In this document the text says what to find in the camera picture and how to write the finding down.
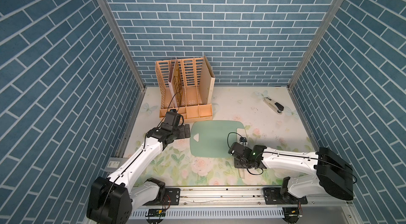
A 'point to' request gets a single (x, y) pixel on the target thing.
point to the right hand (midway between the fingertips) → (236, 164)
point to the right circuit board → (291, 214)
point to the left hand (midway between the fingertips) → (185, 130)
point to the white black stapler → (276, 106)
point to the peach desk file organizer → (187, 86)
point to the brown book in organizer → (175, 83)
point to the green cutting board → (215, 138)
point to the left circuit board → (155, 213)
